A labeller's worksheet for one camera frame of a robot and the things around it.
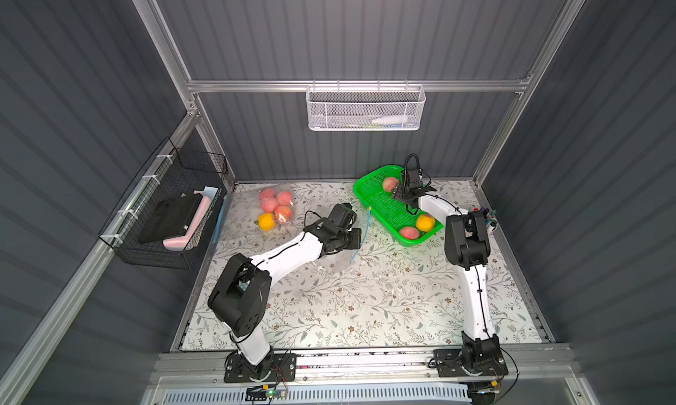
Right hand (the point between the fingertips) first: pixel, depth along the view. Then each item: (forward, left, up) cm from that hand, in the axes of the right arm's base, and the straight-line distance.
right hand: (402, 193), depth 109 cm
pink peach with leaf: (-8, +54, +2) cm, 55 cm away
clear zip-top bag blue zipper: (-5, +47, -2) cm, 47 cm away
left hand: (-28, +18, +7) cm, 34 cm away
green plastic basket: (+4, +12, -1) cm, 12 cm away
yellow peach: (-15, +55, 0) cm, 57 cm away
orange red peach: (-13, +48, +2) cm, 50 cm away
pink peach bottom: (-21, 0, +1) cm, 21 cm away
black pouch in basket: (-33, +70, +26) cm, 82 cm away
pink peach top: (+4, +5, +1) cm, 7 cm away
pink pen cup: (-23, -26, +7) cm, 35 cm away
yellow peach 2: (-16, -6, +1) cm, 17 cm away
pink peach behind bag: (-2, +57, +1) cm, 57 cm away
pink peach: (-3, +50, 0) cm, 50 cm away
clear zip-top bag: (-29, +27, -6) cm, 40 cm away
